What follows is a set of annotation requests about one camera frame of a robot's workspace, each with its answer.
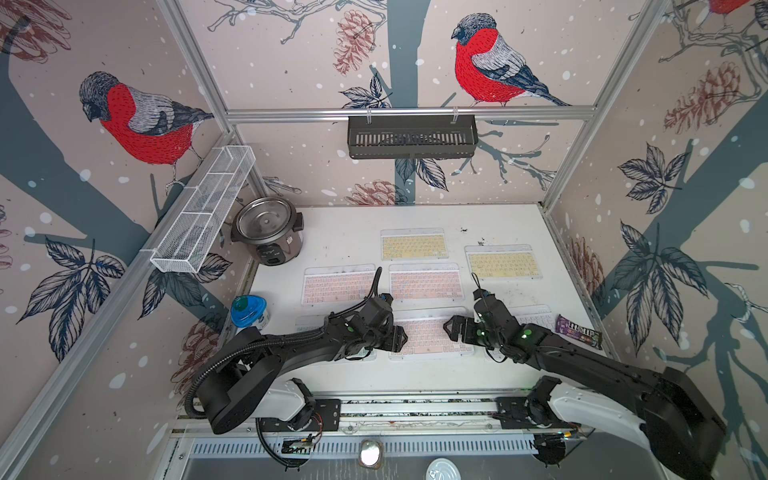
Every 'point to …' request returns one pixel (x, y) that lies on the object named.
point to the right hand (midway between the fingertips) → (454, 325)
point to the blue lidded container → (249, 311)
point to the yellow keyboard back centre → (398, 244)
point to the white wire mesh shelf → (207, 201)
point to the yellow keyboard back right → (503, 262)
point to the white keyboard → (538, 314)
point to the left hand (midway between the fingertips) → (404, 336)
